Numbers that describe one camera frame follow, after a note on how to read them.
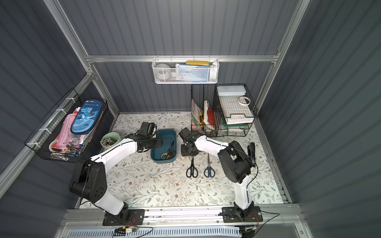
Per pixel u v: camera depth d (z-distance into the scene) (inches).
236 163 20.8
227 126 39.0
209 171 35.1
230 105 38.1
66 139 26.7
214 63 34.6
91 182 17.6
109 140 32.8
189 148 27.3
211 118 45.2
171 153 37.1
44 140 24.4
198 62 35.1
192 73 34.1
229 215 29.0
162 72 33.1
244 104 38.3
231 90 41.0
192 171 35.0
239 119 36.2
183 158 37.1
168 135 43.2
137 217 29.1
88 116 27.4
